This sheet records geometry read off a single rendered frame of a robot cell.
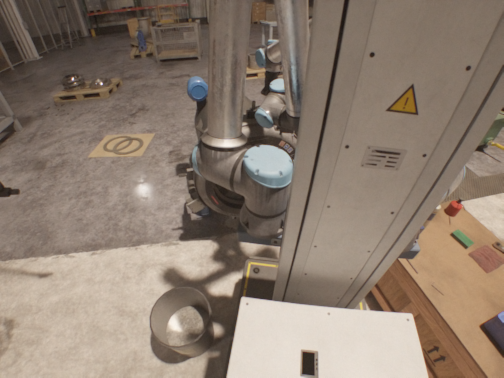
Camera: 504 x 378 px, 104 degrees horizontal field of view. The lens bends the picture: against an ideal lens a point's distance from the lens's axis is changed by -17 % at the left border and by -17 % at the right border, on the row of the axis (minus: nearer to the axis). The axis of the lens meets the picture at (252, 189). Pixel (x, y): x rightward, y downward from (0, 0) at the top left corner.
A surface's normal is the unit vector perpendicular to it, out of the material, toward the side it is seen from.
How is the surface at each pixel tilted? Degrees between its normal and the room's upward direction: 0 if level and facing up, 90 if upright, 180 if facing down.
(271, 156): 5
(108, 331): 0
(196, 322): 0
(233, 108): 85
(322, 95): 90
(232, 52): 83
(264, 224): 70
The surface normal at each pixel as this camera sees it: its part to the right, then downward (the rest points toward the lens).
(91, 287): 0.00, -0.73
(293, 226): -0.15, 0.67
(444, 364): -0.96, 0.20
